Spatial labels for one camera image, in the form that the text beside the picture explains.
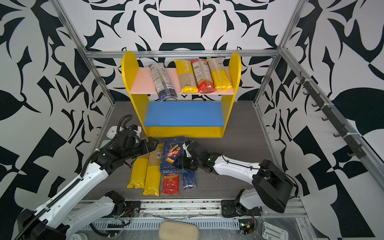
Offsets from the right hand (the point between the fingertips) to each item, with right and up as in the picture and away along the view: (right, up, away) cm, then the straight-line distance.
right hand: (176, 164), depth 79 cm
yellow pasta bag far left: (-22, -6, +6) cm, 23 cm away
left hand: (-11, +13, -2) cm, 17 cm away
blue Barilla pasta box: (-4, +1, +1) cm, 4 cm away
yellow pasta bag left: (-14, -6, +7) cm, 16 cm away
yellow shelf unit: (0, +23, +15) cm, 28 cm away
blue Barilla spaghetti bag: (+6, -9, +2) cm, 11 cm away
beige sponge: (+2, -25, -12) cm, 28 cm away
